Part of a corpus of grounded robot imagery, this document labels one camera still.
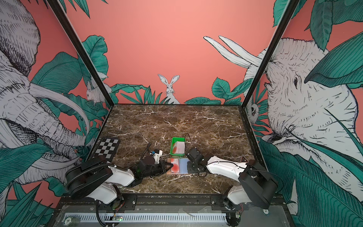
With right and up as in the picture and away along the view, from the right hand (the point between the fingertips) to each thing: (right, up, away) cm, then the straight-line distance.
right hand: (189, 167), depth 86 cm
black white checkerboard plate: (-54, +11, +4) cm, 55 cm away
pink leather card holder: (-4, 0, +2) cm, 5 cm away
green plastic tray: (-10, +15, +10) cm, 21 cm away
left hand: (-8, +3, -3) cm, 9 cm away
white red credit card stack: (-6, +11, +5) cm, 14 cm away
